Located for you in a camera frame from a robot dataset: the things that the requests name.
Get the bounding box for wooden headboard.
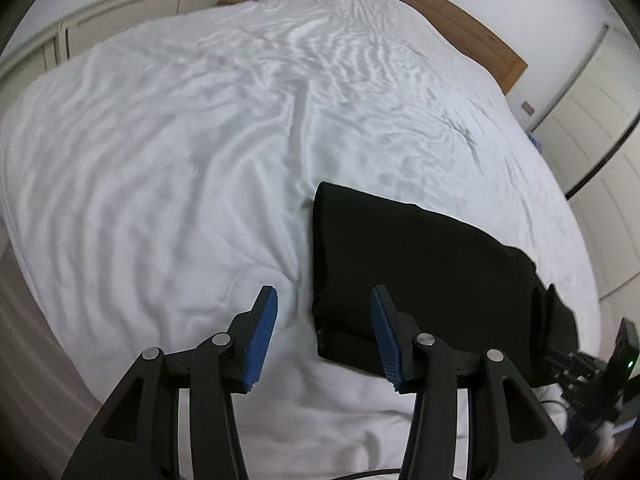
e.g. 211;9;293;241
302;0;529;96

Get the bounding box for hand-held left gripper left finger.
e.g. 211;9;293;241
61;285;278;480

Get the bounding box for white wardrobe doors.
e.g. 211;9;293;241
530;22;640;301

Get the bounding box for white duvet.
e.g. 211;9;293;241
0;0;603;480

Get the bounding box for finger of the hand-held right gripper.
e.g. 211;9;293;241
544;351;581;376

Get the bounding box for black pants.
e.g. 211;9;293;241
311;181;581;391

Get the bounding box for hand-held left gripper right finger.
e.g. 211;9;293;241
369;285;586;480

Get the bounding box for white louvered cabinet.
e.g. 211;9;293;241
0;0;251;91

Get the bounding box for black cable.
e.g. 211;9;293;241
340;467;406;480

